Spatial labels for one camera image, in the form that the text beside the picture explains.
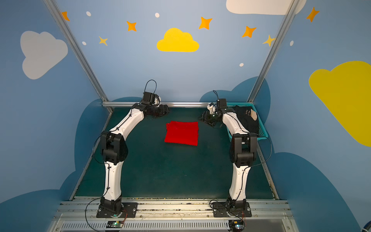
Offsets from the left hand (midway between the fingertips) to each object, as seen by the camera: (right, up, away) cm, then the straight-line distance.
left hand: (168, 111), depth 96 cm
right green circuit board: (+38, -60, -25) cm, 75 cm away
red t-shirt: (+11, -15, +7) cm, 20 cm away
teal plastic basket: (+65, -13, +1) cm, 66 cm away
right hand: (+23, -5, 0) cm, 23 cm away
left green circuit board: (-23, -59, -26) cm, 68 cm away
